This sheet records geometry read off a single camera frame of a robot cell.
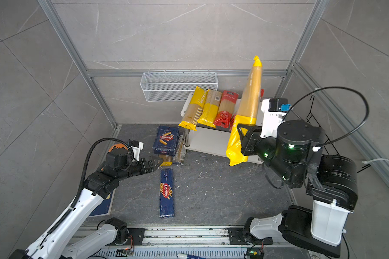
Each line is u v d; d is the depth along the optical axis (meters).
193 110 0.76
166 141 1.01
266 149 0.34
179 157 0.98
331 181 0.27
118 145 0.96
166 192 0.84
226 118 0.69
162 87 1.01
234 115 0.46
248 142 0.36
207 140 1.00
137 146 0.66
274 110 0.33
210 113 0.74
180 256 0.68
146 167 0.61
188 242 0.73
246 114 0.42
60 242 0.39
